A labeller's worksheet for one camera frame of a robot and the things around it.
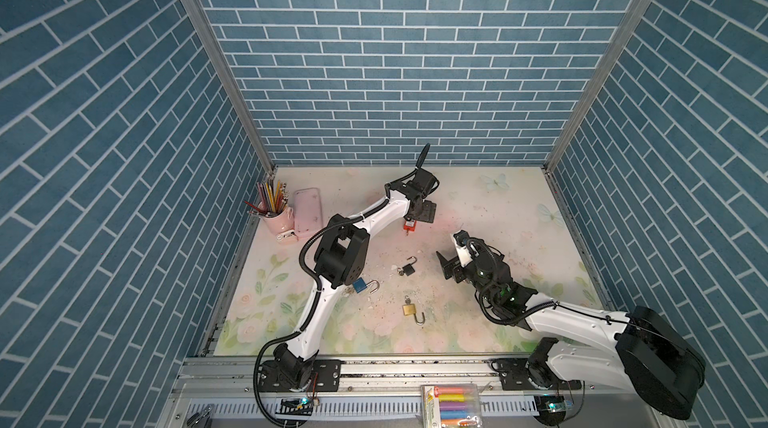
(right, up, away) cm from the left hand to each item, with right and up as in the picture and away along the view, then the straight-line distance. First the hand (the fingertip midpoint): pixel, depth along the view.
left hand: (421, 212), depth 101 cm
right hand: (+7, -7, -17) cm, 20 cm away
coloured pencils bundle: (-49, +5, -5) cm, 50 cm away
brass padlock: (-4, -27, -16) cm, 32 cm away
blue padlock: (-19, -21, -13) cm, 31 cm away
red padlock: (-4, -5, 0) cm, 6 cm away
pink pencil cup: (-45, -3, -6) cm, 45 cm away
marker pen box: (+5, -43, -32) cm, 54 cm away
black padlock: (-4, -17, -8) cm, 19 cm away
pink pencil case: (-40, 0, +4) cm, 41 cm away
